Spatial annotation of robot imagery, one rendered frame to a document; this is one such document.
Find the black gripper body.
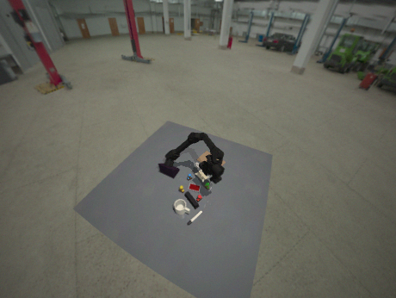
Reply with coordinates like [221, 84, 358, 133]
[199, 161, 222, 184]

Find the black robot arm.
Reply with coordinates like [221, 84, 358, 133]
[164, 132, 225, 177]

